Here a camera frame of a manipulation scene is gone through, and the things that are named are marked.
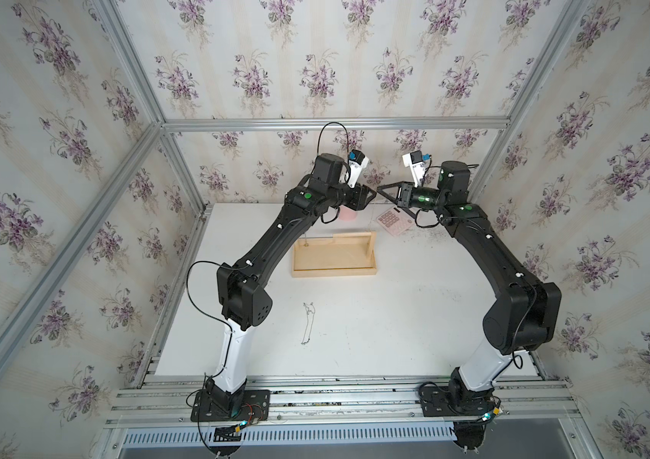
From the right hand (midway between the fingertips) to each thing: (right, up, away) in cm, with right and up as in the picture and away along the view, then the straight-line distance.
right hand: (384, 191), depth 77 cm
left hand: (-3, 0, +3) cm, 4 cm away
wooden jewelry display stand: (-9, -20, +28) cm, 35 cm away
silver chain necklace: (-21, -40, +11) cm, 47 cm away
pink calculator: (+12, -7, +37) cm, 39 cm away
